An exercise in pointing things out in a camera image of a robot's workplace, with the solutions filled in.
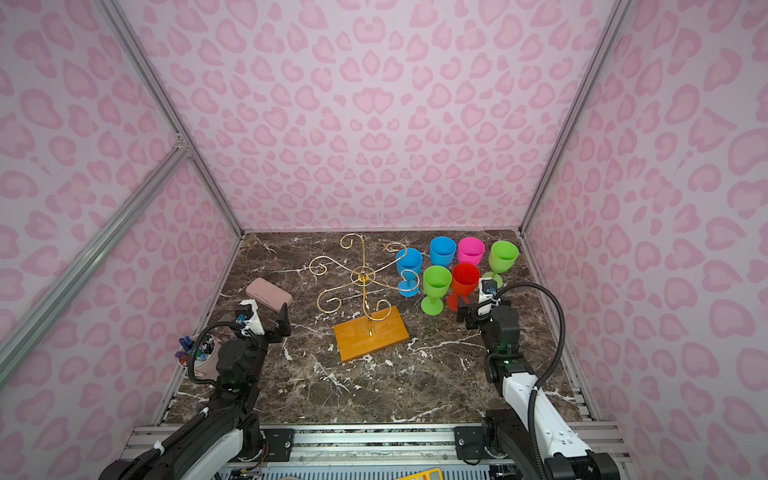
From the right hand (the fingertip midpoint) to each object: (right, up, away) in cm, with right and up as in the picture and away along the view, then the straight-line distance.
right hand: (478, 291), depth 82 cm
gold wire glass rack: (-33, -13, +9) cm, 37 cm away
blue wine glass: (-8, +11, +13) cm, 19 cm away
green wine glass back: (-10, +3, +9) cm, 14 cm away
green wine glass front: (+10, +10, +11) cm, 18 cm away
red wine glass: (-2, +3, +4) cm, 6 cm away
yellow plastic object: (-16, -40, -14) cm, 46 cm away
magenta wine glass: (+1, +12, +13) cm, 17 cm away
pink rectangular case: (-65, -3, +19) cm, 68 cm away
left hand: (-57, -3, -1) cm, 57 cm away
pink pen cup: (-71, -18, -5) cm, 74 cm away
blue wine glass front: (-19, +8, +7) cm, 21 cm away
